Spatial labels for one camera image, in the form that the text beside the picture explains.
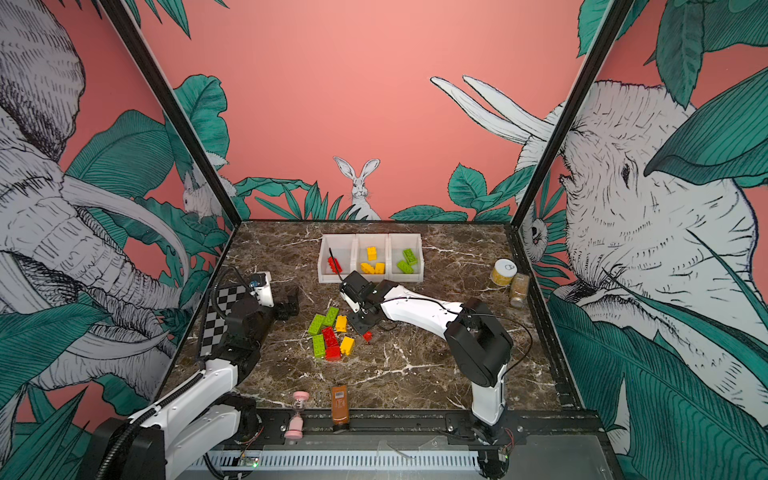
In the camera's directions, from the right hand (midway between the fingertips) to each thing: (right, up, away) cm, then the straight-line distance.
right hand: (356, 320), depth 86 cm
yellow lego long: (+1, +14, +18) cm, 23 cm away
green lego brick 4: (-11, -8, 0) cm, 14 cm away
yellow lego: (-3, -7, 0) cm, 8 cm away
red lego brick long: (-10, +15, +18) cm, 26 cm away
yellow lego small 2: (+3, +19, +21) cm, 29 cm away
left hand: (-21, +11, -2) cm, 24 cm away
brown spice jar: (+53, +9, +12) cm, 55 cm away
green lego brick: (+17, +18, +22) cm, 33 cm away
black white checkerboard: (-42, -2, +2) cm, 42 cm away
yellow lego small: (-5, -2, +4) cm, 7 cm away
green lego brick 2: (+15, +14, +21) cm, 29 cm away
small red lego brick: (+3, -6, +4) cm, 8 cm away
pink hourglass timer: (-14, -24, -13) cm, 31 cm away
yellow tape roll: (+49, +13, +15) cm, 53 cm away
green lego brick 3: (-13, -2, +5) cm, 14 cm away
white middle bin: (0, +24, +24) cm, 34 cm away
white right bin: (+12, +23, +26) cm, 37 cm away
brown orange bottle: (-3, -19, -12) cm, 22 cm away
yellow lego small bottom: (+6, +14, +17) cm, 23 cm away
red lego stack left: (-7, -7, 0) cm, 10 cm away
